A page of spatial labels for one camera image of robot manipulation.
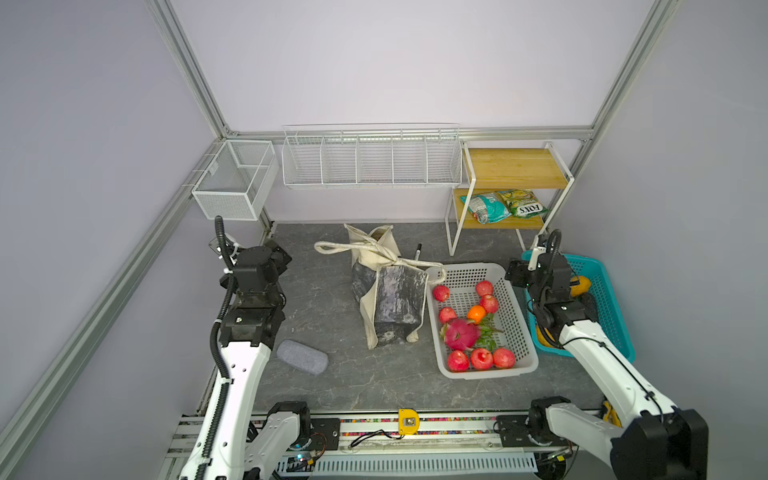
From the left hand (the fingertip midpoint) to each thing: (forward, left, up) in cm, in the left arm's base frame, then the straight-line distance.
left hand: (257, 253), depth 69 cm
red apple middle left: (-5, -47, -28) cm, 55 cm away
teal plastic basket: (-9, -94, -26) cm, 98 cm away
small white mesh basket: (+41, +19, -10) cm, 46 cm away
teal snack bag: (+27, -65, -15) cm, 72 cm away
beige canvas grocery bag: (-3, -31, -14) cm, 34 cm away
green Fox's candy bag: (+28, -78, -15) cm, 84 cm away
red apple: (-18, -54, -28) cm, 64 cm away
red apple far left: (+4, -47, -30) cm, 56 cm away
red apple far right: (+4, -61, -29) cm, 68 cm away
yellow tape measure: (-32, -33, -31) cm, 55 cm away
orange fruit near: (-5, -56, -28) cm, 63 cm away
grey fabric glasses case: (-14, -5, -31) cm, 34 cm away
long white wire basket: (+42, -27, -3) cm, 50 cm away
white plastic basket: (+7, -54, -28) cm, 62 cm away
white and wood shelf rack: (+31, -80, -3) cm, 86 cm away
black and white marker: (+25, -42, -33) cm, 59 cm away
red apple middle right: (-2, -61, -28) cm, 67 cm away
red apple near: (-19, -48, -28) cm, 58 cm away
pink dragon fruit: (-12, -49, -25) cm, 57 cm away
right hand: (+1, -69, -11) cm, 70 cm away
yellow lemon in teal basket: (+2, -93, -29) cm, 98 cm away
